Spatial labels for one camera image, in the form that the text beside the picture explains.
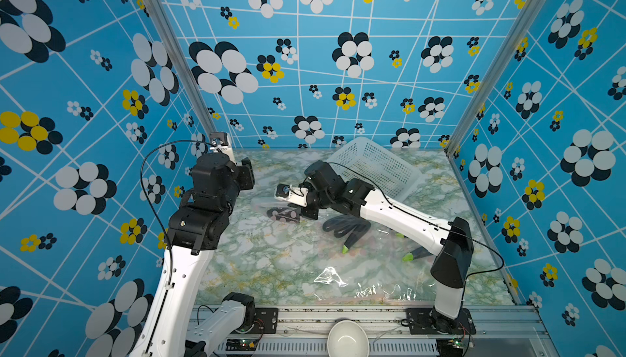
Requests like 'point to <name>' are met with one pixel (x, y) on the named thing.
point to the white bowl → (348, 339)
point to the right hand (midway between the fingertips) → (294, 199)
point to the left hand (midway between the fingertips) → (240, 157)
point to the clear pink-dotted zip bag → (406, 270)
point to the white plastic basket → (363, 160)
